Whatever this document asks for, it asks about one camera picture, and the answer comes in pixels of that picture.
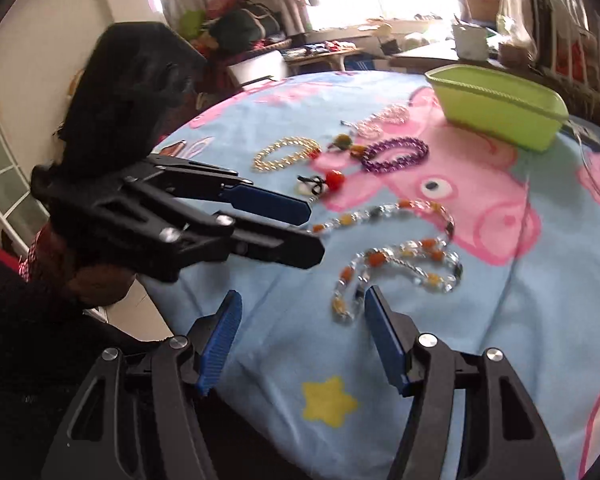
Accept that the white enamel mug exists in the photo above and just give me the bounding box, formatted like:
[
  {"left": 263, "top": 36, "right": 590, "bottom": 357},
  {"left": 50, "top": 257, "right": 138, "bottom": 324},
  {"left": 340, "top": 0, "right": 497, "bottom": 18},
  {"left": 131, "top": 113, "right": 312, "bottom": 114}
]
[{"left": 452, "top": 22, "right": 490, "bottom": 61}]

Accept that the thin white cable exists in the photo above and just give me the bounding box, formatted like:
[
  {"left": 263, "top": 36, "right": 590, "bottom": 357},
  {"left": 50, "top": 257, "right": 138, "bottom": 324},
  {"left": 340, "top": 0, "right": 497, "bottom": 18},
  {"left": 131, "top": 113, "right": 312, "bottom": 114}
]
[{"left": 561, "top": 114, "right": 600, "bottom": 212}]

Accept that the small wooden table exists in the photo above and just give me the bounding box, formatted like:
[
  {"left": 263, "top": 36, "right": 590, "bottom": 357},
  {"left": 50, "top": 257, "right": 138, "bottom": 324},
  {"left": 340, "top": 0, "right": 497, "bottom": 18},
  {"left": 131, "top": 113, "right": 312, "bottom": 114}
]
[{"left": 284, "top": 44, "right": 366, "bottom": 74}]

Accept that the dark green duffel bag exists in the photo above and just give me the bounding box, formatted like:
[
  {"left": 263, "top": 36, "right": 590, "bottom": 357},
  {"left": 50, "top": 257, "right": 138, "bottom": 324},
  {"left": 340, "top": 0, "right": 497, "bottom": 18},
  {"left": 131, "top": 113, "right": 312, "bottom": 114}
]
[{"left": 209, "top": 2, "right": 281, "bottom": 47}]

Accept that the dark wooden desk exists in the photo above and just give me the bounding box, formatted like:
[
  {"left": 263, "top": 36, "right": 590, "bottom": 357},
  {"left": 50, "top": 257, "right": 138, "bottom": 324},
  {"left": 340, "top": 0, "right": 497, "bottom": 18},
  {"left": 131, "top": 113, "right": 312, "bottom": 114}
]
[{"left": 389, "top": 39, "right": 532, "bottom": 74}]

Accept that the yellow crystal bead bracelet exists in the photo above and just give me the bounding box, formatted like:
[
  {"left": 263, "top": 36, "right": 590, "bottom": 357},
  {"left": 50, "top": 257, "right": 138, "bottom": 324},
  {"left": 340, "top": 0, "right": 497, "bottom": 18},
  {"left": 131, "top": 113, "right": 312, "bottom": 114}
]
[{"left": 252, "top": 135, "right": 322, "bottom": 172}]

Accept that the fruit charm hair tie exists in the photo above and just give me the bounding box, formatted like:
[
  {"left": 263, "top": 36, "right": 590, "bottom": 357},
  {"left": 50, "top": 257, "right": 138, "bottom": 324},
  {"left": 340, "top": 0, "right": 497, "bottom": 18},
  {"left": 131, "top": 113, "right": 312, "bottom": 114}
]
[{"left": 327, "top": 132, "right": 369, "bottom": 156}]

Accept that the cardboard box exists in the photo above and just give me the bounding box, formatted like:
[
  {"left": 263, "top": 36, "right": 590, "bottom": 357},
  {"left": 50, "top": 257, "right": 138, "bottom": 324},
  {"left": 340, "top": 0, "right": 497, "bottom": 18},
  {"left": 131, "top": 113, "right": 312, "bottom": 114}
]
[{"left": 462, "top": 0, "right": 501, "bottom": 24}]

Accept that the white folded board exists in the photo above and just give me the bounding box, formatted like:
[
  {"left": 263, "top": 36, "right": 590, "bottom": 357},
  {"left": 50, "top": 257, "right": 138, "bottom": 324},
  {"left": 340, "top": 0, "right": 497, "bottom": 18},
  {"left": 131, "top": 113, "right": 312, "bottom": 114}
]
[{"left": 227, "top": 52, "right": 289, "bottom": 89}]

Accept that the pink bead bracelet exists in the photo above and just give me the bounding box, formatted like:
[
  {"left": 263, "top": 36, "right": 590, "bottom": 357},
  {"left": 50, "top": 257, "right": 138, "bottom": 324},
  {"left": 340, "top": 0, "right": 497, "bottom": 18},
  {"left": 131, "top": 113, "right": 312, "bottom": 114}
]
[{"left": 339, "top": 103, "right": 411, "bottom": 139}]

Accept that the red ball hair tie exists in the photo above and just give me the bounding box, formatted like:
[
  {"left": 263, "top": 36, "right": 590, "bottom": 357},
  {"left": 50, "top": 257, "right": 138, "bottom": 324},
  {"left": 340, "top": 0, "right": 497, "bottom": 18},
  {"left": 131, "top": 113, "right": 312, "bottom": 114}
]
[{"left": 295, "top": 169, "right": 346, "bottom": 196}]

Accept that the person's dark clothing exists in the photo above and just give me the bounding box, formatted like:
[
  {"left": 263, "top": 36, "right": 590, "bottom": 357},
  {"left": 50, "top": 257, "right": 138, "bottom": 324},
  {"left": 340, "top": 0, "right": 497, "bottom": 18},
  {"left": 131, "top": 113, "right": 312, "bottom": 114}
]
[{"left": 0, "top": 247, "right": 173, "bottom": 480}]

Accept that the white wooden rack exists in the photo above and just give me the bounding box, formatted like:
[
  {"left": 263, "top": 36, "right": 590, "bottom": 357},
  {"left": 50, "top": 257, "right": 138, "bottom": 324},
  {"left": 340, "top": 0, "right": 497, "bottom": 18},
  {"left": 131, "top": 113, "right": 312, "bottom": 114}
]
[{"left": 534, "top": 24, "right": 600, "bottom": 107}]

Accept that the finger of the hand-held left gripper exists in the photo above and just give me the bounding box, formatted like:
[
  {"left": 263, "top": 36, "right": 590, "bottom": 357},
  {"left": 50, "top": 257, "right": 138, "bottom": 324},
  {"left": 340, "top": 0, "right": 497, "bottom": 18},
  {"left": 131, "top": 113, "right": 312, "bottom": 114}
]
[
  {"left": 130, "top": 155, "right": 312, "bottom": 227},
  {"left": 159, "top": 212, "right": 327, "bottom": 269}
]

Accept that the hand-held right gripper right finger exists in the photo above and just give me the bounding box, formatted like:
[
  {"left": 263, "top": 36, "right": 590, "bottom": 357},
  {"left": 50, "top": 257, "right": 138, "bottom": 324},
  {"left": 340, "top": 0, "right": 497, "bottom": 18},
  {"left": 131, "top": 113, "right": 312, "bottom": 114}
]
[{"left": 364, "top": 285, "right": 566, "bottom": 480}]

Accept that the green plastic basket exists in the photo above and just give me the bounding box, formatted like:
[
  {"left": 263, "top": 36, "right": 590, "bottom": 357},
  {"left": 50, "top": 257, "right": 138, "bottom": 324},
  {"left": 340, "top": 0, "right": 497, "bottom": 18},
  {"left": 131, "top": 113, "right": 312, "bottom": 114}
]
[{"left": 424, "top": 63, "right": 570, "bottom": 152}]

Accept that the purple bead bracelet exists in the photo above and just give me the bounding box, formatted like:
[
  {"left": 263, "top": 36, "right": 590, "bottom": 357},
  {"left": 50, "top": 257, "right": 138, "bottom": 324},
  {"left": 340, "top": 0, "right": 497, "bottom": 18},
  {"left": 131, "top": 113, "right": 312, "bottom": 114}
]
[{"left": 360, "top": 135, "right": 430, "bottom": 175}]

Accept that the person's left hand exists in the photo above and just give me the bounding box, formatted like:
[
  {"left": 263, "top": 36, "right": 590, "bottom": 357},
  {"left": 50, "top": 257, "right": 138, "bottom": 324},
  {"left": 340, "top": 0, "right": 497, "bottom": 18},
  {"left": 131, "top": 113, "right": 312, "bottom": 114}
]
[{"left": 66, "top": 259, "right": 134, "bottom": 309}]

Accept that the green plastic bag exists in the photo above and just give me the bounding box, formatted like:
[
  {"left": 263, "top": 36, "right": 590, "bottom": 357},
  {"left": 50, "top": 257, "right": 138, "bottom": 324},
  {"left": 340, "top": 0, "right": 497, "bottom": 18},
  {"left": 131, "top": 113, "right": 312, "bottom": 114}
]
[{"left": 179, "top": 9, "right": 209, "bottom": 39}]

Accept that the long clear orange bead necklace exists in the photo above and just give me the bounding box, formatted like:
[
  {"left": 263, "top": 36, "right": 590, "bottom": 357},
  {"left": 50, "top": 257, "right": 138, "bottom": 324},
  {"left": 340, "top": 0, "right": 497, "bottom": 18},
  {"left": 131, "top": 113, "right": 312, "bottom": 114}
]
[{"left": 304, "top": 198, "right": 464, "bottom": 325}]

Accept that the clear bag of biscuits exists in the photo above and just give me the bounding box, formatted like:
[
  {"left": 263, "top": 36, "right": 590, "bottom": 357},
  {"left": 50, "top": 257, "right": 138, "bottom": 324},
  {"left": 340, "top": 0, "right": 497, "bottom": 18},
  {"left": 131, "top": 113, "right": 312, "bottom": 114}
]
[{"left": 497, "top": 14, "right": 539, "bottom": 66}]

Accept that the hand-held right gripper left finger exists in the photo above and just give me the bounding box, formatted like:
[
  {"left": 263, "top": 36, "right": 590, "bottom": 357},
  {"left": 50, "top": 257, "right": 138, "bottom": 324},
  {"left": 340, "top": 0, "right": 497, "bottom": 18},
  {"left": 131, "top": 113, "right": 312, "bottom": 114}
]
[{"left": 40, "top": 290, "right": 243, "bottom": 480}]

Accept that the white framed glass door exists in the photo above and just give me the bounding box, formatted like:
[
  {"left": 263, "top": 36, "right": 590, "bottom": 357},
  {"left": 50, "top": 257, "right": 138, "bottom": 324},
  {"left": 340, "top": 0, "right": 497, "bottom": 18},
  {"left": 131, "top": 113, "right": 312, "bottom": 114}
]
[{"left": 0, "top": 74, "right": 52, "bottom": 257}]

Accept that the blue pig-print blanket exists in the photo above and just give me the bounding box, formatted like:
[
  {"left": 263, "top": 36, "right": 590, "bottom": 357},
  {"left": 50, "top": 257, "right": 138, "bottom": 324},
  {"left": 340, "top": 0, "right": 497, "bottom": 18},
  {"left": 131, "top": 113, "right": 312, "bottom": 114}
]
[{"left": 142, "top": 69, "right": 600, "bottom": 480}]

